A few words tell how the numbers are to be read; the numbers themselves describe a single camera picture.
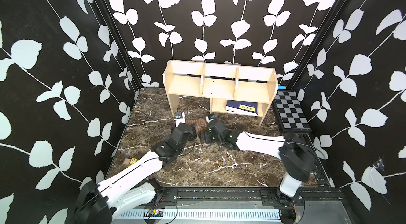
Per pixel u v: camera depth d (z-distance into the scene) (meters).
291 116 1.01
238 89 0.90
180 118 0.67
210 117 0.78
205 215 0.70
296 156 0.46
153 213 0.71
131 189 0.55
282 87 1.23
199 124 0.91
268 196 0.74
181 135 0.56
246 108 0.90
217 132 0.66
